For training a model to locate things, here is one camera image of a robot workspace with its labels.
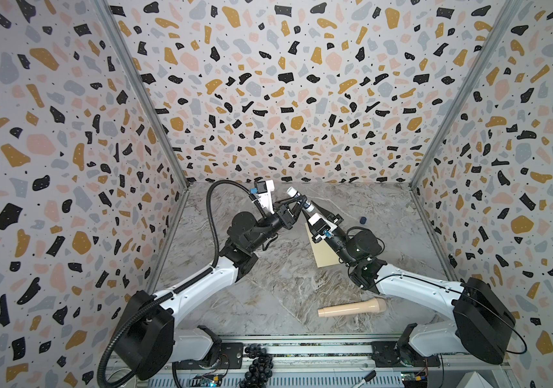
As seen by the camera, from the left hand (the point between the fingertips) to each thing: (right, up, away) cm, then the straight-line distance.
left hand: (305, 195), depth 65 cm
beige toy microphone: (+22, -37, +16) cm, 46 cm away
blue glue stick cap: (+28, -9, +42) cm, 51 cm away
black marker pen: (+20, -52, +6) cm, 56 cm away
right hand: (+1, -1, +3) cm, 3 cm away
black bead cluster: (-12, -49, +3) cm, 50 cm away
